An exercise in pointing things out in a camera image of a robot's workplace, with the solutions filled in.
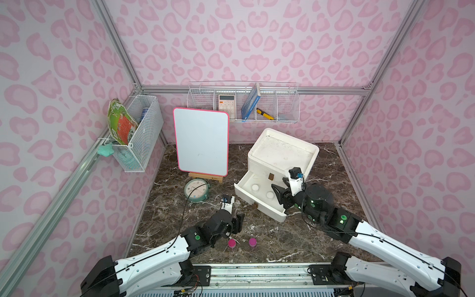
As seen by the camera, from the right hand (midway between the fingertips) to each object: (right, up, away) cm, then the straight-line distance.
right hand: (277, 183), depth 70 cm
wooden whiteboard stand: (-33, -1, +30) cm, 44 cm away
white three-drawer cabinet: (0, +11, +14) cm, 18 cm away
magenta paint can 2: (-9, -27, +11) cm, 30 cm away
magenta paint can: (-18, -27, +10) cm, 34 cm away
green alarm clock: (-35, -9, +25) cm, 44 cm away
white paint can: (-7, -4, +18) cm, 20 cm away
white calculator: (-21, +37, +25) cm, 50 cm away
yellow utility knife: (-1, +33, +28) cm, 43 cm away
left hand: (-15, -13, +9) cm, 22 cm away
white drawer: (-5, -8, +18) cm, 20 cm away
